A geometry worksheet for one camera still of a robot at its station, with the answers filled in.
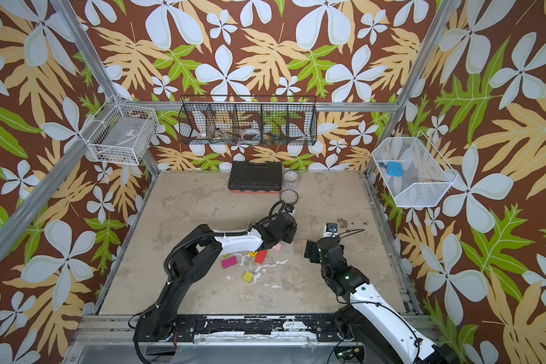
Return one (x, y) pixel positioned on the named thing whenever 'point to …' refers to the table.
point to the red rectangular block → (261, 256)
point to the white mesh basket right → (412, 172)
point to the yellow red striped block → (252, 253)
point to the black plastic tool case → (255, 178)
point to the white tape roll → (251, 131)
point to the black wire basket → (247, 120)
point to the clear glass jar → (291, 179)
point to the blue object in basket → (394, 168)
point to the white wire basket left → (119, 132)
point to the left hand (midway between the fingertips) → (290, 223)
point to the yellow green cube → (248, 277)
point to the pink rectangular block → (277, 246)
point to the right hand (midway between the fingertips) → (315, 241)
